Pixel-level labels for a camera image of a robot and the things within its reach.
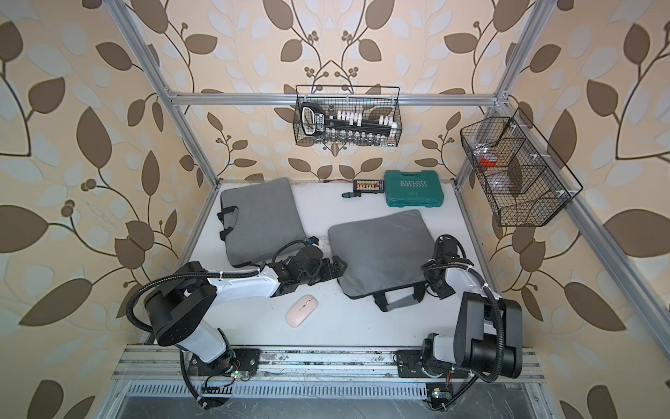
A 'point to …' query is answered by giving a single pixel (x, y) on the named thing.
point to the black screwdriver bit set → (365, 186)
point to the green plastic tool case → (413, 188)
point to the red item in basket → (488, 160)
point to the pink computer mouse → (301, 311)
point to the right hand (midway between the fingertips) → (435, 283)
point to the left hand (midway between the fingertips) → (337, 265)
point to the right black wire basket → (524, 180)
